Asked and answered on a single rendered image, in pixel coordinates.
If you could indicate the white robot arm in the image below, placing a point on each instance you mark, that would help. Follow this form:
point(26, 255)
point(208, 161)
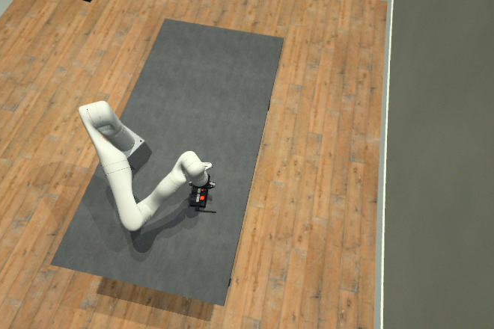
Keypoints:
point(100, 116)

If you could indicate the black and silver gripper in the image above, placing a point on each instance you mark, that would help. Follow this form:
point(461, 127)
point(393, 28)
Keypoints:
point(208, 185)

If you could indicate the black power strip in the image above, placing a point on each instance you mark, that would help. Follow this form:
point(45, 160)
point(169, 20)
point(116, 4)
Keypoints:
point(199, 199)

